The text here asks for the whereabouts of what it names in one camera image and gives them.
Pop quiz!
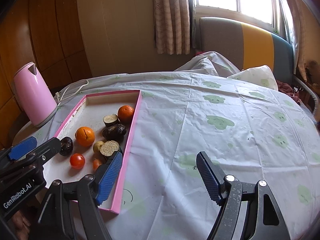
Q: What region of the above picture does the dark wrinkled fruit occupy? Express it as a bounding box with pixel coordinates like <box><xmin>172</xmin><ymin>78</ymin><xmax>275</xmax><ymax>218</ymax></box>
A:
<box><xmin>60</xmin><ymin>137</ymin><xmax>73</xmax><ymax>156</ymax></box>
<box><xmin>102</xmin><ymin>124</ymin><xmax>127</xmax><ymax>141</ymax></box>

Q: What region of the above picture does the red tomato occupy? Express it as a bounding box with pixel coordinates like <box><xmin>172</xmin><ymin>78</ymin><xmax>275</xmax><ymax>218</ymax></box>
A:
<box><xmin>69</xmin><ymin>153</ymin><xmax>85</xmax><ymax>170</ymax></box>

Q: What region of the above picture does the small orange carrot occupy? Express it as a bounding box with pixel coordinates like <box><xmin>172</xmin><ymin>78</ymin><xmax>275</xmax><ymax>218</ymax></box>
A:
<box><xmin>92</xmin><ymin>159</ymin><xmax>103</xmax><ymax>172</ymax></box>

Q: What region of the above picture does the small brown potato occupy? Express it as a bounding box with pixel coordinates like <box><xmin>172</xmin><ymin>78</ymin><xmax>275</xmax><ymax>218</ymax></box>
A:
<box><xmin>93</xmin><ymin>141</ymin><xmax>104</xmax><ymax>153</ymax></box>

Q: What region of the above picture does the eggplant piece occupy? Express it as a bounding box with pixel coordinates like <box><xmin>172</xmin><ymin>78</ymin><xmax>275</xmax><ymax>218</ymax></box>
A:
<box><xmin>100</xmin><ymin>140</ymin><xmax>120</xmax><ymax>157</ymax></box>
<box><xmin>103</xmin><ymin>114</ymin><xmax>119</xmax><ymax>127</ymax></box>

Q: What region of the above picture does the dark wrinkled fruit front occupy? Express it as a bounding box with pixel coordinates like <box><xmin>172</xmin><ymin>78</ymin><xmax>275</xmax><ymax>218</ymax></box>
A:
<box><xmin>102</xmin><ymin>124</ymin><xmax>127</xmax><ymax>141</ymax></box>

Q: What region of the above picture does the large orange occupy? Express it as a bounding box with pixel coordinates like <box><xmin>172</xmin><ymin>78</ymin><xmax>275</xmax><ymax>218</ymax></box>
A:
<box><xmin>117</xmin><ymin>105</ymin><xmax>135</xmax><ymax>124</ymax></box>

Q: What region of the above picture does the person right hand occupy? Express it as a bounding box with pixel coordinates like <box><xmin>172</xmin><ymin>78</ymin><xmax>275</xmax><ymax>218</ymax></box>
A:
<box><xmin>12</xmin><ymin>211</ymin><xmax>30</xmax><ymax>240</ymax></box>

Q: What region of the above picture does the pink electric kettle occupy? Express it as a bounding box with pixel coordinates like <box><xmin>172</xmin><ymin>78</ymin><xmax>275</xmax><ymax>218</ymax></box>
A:
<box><xmin>14</xmin><ymin>62</ymin><xmax>57</xmax><ymax>128</ymax></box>

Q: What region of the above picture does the pink rimmed white tray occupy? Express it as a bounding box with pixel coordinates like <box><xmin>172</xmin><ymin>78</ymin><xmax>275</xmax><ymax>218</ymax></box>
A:
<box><xmin>43</xmin><ymin>90</ymin><xmax>142</xmax><ymax>214</ymax></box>

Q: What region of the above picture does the white cloud print tablecloth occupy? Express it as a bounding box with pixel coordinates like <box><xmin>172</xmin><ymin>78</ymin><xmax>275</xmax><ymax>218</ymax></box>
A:
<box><xmin>15</xmin><ymin>56</ymin><xmax>319</xmax><ymax>239</ymax></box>

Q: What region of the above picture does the pink blanket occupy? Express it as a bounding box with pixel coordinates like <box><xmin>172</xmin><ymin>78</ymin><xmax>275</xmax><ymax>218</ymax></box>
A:
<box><xmin>276</xmin><ymin>80</ymin><xmax>302</xmax><ymax>105</ymax></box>

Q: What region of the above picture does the white cloud print pillow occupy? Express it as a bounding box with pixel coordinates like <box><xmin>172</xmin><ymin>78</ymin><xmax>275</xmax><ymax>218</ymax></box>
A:
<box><xmin>228</xmin><ymin>65</ymin><xmax>278</xmax><ymax>91</ymax></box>

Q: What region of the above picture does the grey yellow blue headboard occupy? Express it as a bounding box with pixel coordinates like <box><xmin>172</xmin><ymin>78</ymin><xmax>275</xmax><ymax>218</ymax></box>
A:
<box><xmin>199</xmin><ymin>17</ymin><xmax>293</xmax><ymax>83</ymax></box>

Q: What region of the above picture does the left patterned curtain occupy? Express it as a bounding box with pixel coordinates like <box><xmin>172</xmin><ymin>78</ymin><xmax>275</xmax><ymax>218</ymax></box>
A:
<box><xmin>153</xmin><ymin>0</ymin><xmax>190</xmax><ymax>55</ymax></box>

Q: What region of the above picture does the patterned curtain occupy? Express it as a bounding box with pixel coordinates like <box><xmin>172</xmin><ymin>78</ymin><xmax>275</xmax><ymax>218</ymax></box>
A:
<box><xmin>153</xmin><ymin>0</ymin><xmax>190</xmax><ymax>55</ymax></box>
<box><xmin>287</xmin><ymin>0</ymin><xmax>307</xmax><ymax>81</ymax></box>

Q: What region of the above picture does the right patterned curtain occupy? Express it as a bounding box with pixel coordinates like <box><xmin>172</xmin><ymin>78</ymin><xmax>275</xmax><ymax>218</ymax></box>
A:
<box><xmin>287</xmin><ymin>0</ymin><xmax>307</xmax><ymax>81</ymax></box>

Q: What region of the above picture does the bright window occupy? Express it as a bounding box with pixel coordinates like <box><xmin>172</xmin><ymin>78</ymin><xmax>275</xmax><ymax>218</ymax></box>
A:
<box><xmin>194</xmin><ymin>0</ymin><xmax>281</xmax><ymax>34</ymax></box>

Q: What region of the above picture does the white kettle power cord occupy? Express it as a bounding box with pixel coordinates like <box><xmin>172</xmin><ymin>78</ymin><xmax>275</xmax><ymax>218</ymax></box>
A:
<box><xmin>55</xmin><ymin>79</ymin><xmax>90</xmax><ymax>106</ymax></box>

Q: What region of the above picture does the metal bed rail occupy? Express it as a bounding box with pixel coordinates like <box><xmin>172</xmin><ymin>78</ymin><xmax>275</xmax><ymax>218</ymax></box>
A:
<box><xmin>293</xmin><ymin>75</ymin><xmax>319</xmax><ymax>123</ymax></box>

